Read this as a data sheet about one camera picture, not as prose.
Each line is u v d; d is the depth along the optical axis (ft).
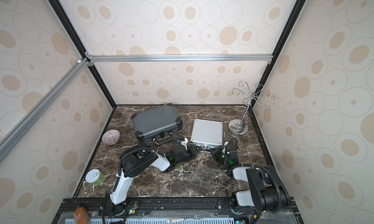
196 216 2.31
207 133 3.12
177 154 2.43
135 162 1.75
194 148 2.87
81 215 2.24
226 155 2.30
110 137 3.21
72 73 2.57
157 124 3.19
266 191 1.42
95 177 2.58
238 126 3.39
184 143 2.93
